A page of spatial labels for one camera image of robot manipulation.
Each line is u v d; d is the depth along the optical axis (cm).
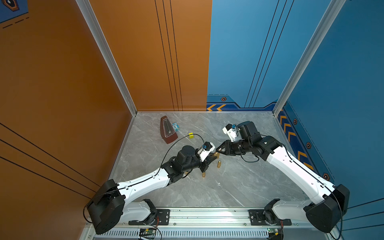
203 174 85
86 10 70
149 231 72
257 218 72
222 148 71
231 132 68
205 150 63
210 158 73
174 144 103
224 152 67
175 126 109
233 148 64
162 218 74
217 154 71
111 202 41
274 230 72
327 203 38
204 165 66
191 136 106
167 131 96
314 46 82
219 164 89
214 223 75
